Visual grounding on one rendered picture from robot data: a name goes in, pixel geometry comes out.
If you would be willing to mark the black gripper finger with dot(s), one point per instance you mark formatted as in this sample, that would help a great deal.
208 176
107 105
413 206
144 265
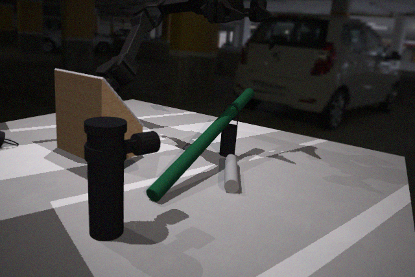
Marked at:
226 13
261 12

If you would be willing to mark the white cylinder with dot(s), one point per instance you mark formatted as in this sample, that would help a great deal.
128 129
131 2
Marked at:
231 177

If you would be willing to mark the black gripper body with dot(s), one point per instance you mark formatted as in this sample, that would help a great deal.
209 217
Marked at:
237 4

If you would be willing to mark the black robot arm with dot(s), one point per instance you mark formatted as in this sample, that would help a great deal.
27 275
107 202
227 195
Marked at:
123 67

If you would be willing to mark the black post with cap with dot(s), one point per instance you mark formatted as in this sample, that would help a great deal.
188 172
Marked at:
105 182

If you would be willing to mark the green cylindrical rod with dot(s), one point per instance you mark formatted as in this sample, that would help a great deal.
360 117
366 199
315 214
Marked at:
179 167

